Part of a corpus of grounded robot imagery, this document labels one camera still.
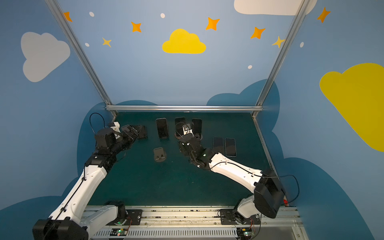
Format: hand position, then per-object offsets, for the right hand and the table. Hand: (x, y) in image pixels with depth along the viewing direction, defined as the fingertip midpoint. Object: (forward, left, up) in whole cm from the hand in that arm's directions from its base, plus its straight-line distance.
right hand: (188, 136), depth 80 cm
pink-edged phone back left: (+15, +19, -12) cm, 27 cm away
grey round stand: (-3, +18, -17) cm, 25 cm away
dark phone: (+16, +7, -6) cm, 19 cm away
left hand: (-1, +24, +5) cm, 25 cm away
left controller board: (-43, +31, -21) cm, 57 cm away
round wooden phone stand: (+15, +8, -23) cm, 29 cm away
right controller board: (-40, -30, -23) cm, 55 cm away
